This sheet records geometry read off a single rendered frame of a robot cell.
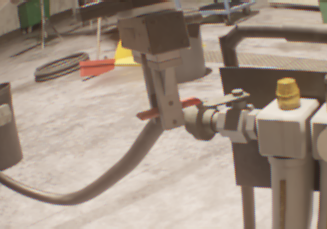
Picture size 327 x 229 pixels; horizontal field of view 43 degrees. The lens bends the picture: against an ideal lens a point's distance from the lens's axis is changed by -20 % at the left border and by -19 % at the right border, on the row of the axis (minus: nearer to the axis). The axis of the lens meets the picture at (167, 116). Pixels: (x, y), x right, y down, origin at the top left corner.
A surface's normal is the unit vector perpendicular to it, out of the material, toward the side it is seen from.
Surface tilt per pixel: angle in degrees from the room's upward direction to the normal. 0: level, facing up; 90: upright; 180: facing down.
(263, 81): 90
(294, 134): 90
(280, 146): 90
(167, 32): 90
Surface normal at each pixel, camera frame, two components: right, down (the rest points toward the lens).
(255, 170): -0.63, 0.34
